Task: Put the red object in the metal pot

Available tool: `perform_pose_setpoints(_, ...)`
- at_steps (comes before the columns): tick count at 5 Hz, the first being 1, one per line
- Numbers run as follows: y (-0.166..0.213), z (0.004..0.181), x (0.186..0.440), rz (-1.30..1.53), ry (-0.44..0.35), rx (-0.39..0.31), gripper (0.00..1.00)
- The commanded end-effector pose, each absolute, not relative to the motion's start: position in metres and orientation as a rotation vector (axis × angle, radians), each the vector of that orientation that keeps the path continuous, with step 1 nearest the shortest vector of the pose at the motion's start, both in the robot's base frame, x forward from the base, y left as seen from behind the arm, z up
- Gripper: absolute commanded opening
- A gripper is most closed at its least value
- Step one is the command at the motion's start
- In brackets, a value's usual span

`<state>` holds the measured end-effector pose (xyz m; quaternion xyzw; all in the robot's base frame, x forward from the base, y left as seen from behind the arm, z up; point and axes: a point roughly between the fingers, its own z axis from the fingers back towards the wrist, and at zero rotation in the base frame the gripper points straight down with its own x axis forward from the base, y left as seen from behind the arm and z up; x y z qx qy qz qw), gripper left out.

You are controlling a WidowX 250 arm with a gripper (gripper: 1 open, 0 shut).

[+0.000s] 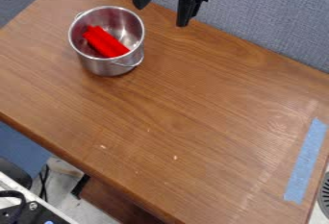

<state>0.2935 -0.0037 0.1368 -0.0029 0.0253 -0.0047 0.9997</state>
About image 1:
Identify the metal pot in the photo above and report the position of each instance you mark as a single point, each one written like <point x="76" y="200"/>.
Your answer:
<point x="125" y="25"/>

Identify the red block object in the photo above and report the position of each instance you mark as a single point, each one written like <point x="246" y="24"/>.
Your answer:
<point x="104" y="43"/>

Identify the grey round vent object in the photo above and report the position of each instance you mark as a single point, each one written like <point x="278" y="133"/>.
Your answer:
<point x="322" y="196"/>

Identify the black chair base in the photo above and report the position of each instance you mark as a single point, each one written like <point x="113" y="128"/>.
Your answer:
<point x="15" y="173"/>

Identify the blue tape strip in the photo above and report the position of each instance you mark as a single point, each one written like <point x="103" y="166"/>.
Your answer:
<point x="302" y="170"/>

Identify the black device with cable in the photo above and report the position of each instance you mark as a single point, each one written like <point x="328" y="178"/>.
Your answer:
<point x="27" y="212"/>

